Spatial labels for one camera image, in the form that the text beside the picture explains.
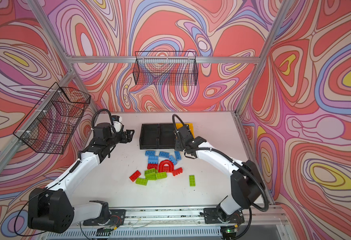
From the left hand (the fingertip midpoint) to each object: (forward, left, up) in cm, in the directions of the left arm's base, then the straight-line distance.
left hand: (131, 129), depth 84 cm
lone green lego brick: (-22, -35, -20) cm, 46 cm away
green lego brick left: (-23, -6, -19) cm, 31 cm away
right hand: (-7, -30, -9) cm, 32 cm away
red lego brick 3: (-18, -27, -18) cm, 37 cm away
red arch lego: (-15, -17, -19) cm, 30 cm away
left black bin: (+7, -6, -19) cm, 21 cm away
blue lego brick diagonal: (-10, -24, -18) cm, 31 cm away
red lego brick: (-19, -2, -19) cm, 27 cm away
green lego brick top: (-20, -11, -17) cm, 28 cm away
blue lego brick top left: (-5, -9, -19) cm, 22 cm away
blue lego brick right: (-6, -27, -19) cm, 34 cm away
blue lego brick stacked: (-9, -11, -20) cm, 24 cm away
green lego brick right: (-20, -17, -17) cm, 31 cm away
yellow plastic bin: (+14, -28, -14) cm, 34 cm away
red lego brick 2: (-14, -12, -18) cm, 25 cm away
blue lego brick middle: (-6, -18, -19) cm, 27 cm away
